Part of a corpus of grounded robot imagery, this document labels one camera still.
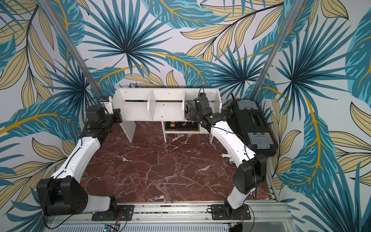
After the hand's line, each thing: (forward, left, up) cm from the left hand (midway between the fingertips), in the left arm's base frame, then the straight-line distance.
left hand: (119, 110), depth 81 cm
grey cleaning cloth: (-5, -40, +5) cm, 40 cm away
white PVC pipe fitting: (-13, -63, -26) cm, 69 cm away
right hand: (+2, -43, -1) cm, 43 cm away
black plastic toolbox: (+7, -77, -10) cm, 78 cm away
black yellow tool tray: (0, -31, -13) cm, 34 cm away
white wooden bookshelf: (+8, -25, -3) cm, 26 cm away
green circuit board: (-51, -3, -30) cm, 60 cm away
